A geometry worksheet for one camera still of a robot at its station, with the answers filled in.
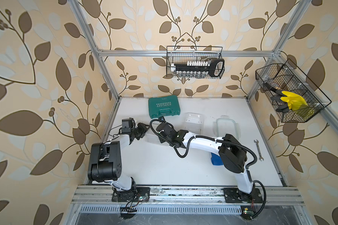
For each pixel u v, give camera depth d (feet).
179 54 2.99
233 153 1.69
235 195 2.36
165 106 3.57
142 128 2.77
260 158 2.84
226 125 3.38
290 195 2.49
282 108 2.11
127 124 2.46
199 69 2.84
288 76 2.58
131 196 2.24
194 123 3.45
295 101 2.24
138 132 2.66
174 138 2.15
